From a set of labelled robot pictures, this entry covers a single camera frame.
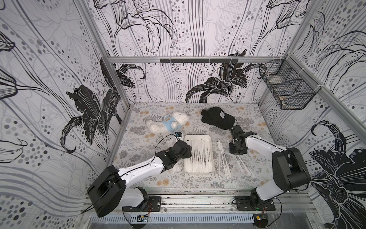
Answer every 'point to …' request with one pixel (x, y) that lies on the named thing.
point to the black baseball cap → (216, 117)
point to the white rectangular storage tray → (193, 165)
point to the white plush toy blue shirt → (170, 123)
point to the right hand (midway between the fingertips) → (235, 149)
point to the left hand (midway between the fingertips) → (188, 151)
